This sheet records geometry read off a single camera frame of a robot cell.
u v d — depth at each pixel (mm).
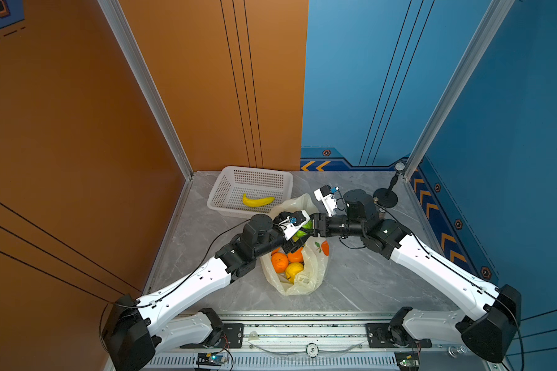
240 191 1122
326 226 602
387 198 1083
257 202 1058
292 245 616
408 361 710
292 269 813
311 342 727
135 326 391
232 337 740
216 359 705
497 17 704
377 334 728
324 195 641
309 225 612
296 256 866
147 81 850
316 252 787
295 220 576
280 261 849
